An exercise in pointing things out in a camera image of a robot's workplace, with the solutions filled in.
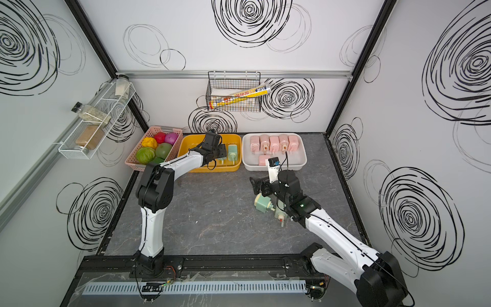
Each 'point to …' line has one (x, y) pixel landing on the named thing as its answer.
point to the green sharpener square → (263, 204)
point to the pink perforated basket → (132, 161)
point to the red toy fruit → (160, 137)
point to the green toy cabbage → (145, 155)
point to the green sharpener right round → (280, 215)
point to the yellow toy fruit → (149, 142)
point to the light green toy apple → (163, 149)
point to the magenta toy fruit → (171, 137)
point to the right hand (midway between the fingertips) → (261, 176)
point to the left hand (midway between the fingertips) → (221, 148)
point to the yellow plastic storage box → (229, 164)
